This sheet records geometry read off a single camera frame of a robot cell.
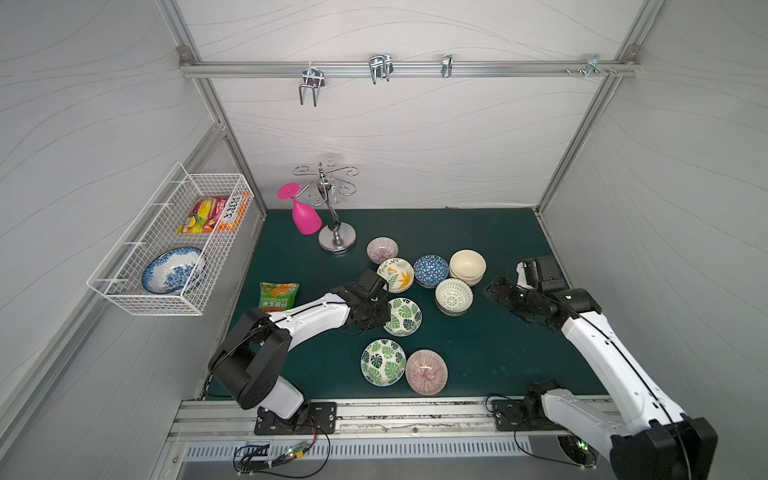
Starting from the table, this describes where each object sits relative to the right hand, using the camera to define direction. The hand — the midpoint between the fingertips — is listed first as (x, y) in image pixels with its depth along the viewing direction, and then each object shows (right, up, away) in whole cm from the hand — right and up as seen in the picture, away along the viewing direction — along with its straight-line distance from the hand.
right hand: (498, 294), depth 80 cm
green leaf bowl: (-25, -9, +10) cm, 28 cm away
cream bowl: (-3, +6, +18) cm, 20 cm away
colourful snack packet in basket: (-73, +22, -7) cm, 77 cm away
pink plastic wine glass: (-57, +22, +16) cm, 63 cm away
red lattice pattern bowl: (-10, -7, +11) cm, 16 cm away
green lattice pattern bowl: (-10, -4, +13) cm, 16 cm away
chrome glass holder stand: (-48, +32, +11) cm, 59 cm away
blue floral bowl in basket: (-77, +8, -17) cm, 79 cm away
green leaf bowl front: (-31, -20, +2) cm, 37 cm away
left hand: (-29, -9, +6) cm, 31 cm away
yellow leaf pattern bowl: (-27, +3, +18) cm, 33 cm away
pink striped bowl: (-33, +11, +26) cm, 43 cm away
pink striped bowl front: (-20, -21, 0) cm, 29 cm away
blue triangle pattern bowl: (-16, +4, +19) cm, 26 cm away
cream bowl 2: (-4, +3, +13) cm, 14 cm away
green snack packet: (-65, -3, +11) cm, 66 cm away
